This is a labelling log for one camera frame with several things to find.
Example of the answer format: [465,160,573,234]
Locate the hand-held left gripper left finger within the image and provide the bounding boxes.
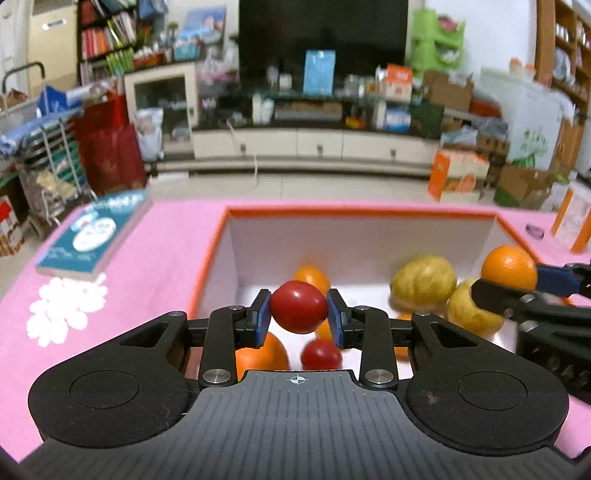
[117,289,271,387]

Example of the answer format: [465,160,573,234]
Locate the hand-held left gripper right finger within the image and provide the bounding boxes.
[327,289,481,388]

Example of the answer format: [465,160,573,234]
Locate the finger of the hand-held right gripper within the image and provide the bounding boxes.
[536,263,591,296]
[471,278,591,325]

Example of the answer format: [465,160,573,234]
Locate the large orange tangerine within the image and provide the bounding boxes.
[480,246,539,292]

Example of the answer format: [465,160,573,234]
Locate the yellow passion fruit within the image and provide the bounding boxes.
[390,255,458,315]
[447,278,505,337]

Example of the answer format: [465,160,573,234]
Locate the red cherry tomato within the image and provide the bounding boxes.
[270,280,329,334]
[300,340,343,371]

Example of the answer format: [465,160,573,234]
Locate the orange cardboard box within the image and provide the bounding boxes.
[187,206,550,370]

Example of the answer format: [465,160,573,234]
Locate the small orange-white carton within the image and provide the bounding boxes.
[551,182,591,254]

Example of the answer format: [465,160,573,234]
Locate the open cardboard box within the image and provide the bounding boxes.
[494,161,555,210]

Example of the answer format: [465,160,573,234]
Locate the pink flower-print tablecloth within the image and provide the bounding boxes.
[0,198,591,462]

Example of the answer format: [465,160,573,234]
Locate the large orange-white carton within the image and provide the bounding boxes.
[427,150,490,204]

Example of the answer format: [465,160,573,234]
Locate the white television stand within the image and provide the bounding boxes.
[191,92,439,178]

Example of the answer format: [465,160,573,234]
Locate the teal paperback book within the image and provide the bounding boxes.
[36,190,154,281]

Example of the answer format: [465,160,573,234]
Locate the dark green bag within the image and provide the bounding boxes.
[411,102,445,139]

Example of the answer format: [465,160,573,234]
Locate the blue-white tissue box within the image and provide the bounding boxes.
[384,107,411,132]

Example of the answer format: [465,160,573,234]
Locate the brown cardboard box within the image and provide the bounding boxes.
[424,70,475,112]

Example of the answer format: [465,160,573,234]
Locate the white patterned pouch bag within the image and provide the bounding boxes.
[134,108,164,162]

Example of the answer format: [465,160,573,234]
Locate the red gift bag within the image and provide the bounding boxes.
[74,95,148,197]

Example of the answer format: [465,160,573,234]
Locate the wooden shelf unit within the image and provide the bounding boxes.
[536,0,591,171]

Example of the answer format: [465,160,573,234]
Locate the orange-white snack box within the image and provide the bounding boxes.
[383,64,413,103]

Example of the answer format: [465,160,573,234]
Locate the light blue card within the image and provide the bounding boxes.
[303,49,337,96]

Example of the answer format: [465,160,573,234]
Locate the green stacking shelf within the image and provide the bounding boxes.
[410,9,465,77]

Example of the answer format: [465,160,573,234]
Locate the metal shopping trolley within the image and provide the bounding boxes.
[0,62,88,227]

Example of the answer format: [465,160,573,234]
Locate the white glass-door cabinet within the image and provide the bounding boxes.
[124,62,200,155]

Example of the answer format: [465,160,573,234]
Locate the red-white cartons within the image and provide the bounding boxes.
[0,194,26,257]

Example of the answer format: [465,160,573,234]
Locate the black television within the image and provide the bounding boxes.
[239,0,409,77]

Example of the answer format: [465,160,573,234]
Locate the blue bag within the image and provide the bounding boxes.
[37,88,70,116]

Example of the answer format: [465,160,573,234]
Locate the dark bookshelf with books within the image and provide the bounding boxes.
[76,0,139,84]

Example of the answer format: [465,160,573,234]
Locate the beige standing air conditioner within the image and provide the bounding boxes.
[27,0,79,93]

